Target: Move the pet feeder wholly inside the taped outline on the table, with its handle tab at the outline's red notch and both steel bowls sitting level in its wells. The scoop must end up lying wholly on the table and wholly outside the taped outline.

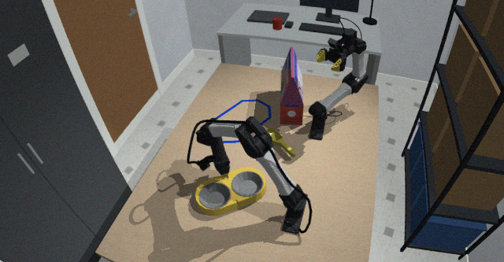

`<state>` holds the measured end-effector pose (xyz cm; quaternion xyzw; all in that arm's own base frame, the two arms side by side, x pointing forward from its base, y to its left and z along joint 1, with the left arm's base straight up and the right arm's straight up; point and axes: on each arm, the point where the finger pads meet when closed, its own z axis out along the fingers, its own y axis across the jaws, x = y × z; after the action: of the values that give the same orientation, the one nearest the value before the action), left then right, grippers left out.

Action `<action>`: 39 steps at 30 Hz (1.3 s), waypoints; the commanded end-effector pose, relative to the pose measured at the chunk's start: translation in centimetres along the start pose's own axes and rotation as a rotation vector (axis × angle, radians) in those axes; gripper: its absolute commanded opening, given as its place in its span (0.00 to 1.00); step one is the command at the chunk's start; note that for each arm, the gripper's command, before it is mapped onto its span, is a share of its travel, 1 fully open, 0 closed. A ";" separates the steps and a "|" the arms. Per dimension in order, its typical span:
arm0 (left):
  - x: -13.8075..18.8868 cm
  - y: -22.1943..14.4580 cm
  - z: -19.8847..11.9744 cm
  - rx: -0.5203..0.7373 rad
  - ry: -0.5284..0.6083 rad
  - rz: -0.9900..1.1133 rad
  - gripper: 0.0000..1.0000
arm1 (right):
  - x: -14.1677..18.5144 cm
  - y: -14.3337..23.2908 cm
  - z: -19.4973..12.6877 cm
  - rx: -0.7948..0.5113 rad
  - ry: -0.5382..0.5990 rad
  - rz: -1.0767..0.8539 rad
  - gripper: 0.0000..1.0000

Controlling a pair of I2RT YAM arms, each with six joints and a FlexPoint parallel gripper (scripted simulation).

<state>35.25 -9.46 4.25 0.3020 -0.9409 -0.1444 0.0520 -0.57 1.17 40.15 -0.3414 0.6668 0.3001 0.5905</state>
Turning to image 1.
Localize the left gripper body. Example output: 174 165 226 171
212 147 230 175

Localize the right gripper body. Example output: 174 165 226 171
318 47 348 72

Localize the yellow-green scoop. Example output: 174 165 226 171
266 128 296 157

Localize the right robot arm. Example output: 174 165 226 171
309 28 369 140

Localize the dry cat food bag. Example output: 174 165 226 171
280 46 304 125

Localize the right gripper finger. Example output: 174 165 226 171
317 50 325 62
331 58 342 72

